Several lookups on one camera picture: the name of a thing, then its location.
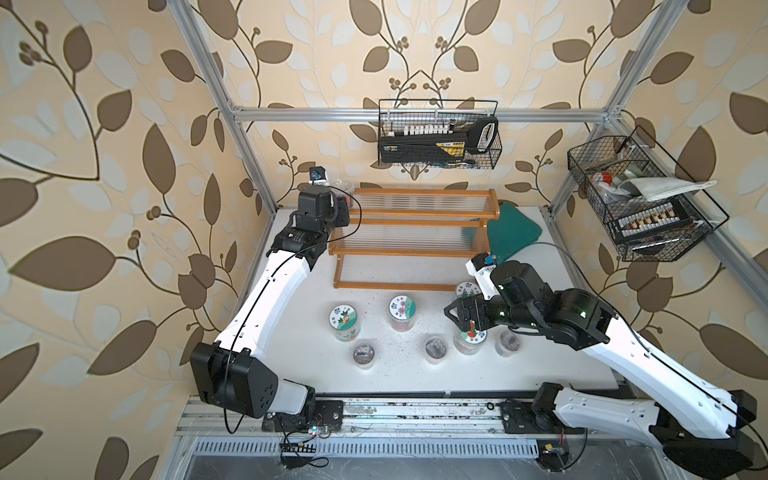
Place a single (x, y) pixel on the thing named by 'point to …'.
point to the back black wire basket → (488, 159)
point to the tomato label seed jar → (469, 342)
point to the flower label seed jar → (402, 313)
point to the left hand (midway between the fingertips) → (338, 197)
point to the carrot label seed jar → (344, 322)
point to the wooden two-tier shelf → (412, 238)
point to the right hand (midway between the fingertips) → (458, 307)
